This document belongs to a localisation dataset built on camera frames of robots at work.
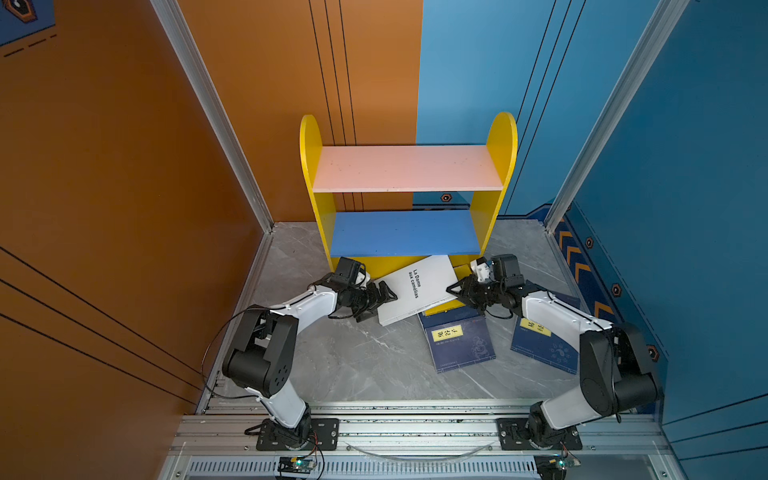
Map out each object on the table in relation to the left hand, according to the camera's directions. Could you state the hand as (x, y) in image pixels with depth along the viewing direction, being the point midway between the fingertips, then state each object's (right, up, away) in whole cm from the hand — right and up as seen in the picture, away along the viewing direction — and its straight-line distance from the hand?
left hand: (389, 301), depth 90 cm
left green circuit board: (-22, -36, -19) cm, 46 cm away
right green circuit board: (+39, -37, -19) cm, 57 cm away
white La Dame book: (+9, +4, +1) cm, 10 cm away
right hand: (+17, +3, -3) cm, 18 cm away
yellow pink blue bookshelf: (-1, +18, -1) cm, 18 cm away
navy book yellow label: (+20, -10, -3) cm, 23 cm away
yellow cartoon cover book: (+17, -2, +1) cm, 17 cm away
